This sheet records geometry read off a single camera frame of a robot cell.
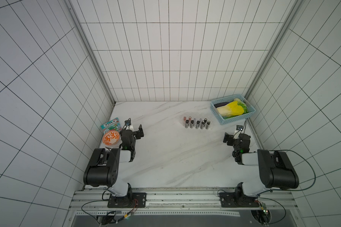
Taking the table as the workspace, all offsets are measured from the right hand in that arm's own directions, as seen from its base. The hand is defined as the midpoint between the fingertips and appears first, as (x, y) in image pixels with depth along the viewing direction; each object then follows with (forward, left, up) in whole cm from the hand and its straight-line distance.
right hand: (228, 131), depth 95 cm
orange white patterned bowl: (-9, +80, -2) cm, 81 cm away
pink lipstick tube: (+8, +30, +2) cm, 31 cm away
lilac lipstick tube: (+7, +23, +1) cm, 24 cm away
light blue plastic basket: (+20, -21, 0) cm, 30 cm away
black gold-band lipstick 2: (+4, +14, +1) cm, 15 cm away
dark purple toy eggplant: (+25, +4, 0) cm, 25 cm away
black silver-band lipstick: (+4, +28, +1) cm, 29 cm away
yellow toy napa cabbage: (+19, -5, +3) cm, 20 cm away
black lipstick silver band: (+7, +15, +3) cm, 17 cm away
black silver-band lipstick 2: (+6, +25, +1) cm, 25 cm away
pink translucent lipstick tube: (+8, +26, +2) cm, 28 cm away
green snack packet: (+2, +83, -2) cm, 84 cm away
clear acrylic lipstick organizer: (+4, +16, +1) cm, 16 cm away
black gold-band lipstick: (+5, +21, -1) cm, 22 cm away
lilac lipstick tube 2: (+7, +19, +2) cm, 20 cm away
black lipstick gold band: (+4, +18, +1) cm, 18 cm away
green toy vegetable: (+23, -15, +2) cm, 28 cm away
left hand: (-3, +65, +3) cm, 66 cm away
